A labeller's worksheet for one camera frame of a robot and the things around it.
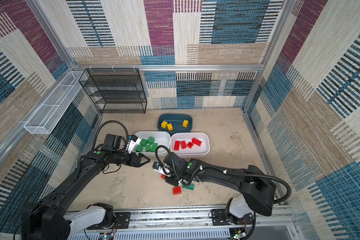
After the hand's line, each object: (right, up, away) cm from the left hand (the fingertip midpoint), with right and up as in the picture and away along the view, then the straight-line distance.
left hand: (144, 157), depth 78 cm
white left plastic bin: (+7, +8, +24) cm, 26 cm away
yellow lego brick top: (+7, +17, +30) cm, 35 cm away
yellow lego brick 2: (+22, +18, +31) cm, 42 cm away
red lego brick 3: (+17, -18, +3) cm, 25 cm away
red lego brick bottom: (+10, -10, +1) cm, 14 cm away
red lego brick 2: (+29, +6, +21) cm, 36 cm away
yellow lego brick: (+11, +15, +29) cm, 34 cm away
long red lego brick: (+16, +3, +21) cm, 27 cm away
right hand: (+13, -10, +2) cm, 17 cm away
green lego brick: (-1, +6, +23) cm, 24 cm away
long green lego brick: (+2, +3, +19) cm, 19 cm away
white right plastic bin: (+28, -1, +21) cm, 35 cm away
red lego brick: (+20, +4, +21) cm, 29 cm away
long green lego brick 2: (+24, -17, +4) cm, 30 cm away
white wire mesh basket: (-45, +19, -7) cm, 50 cm away
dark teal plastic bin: (+14, +18, +30) cm, 38 cm away
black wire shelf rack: (-28, +41, +31) cm, 59 cm away
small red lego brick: (+25, +4, +20) cm, 32 cm away
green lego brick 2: (-3, +2, +21) cm, 21 cm away
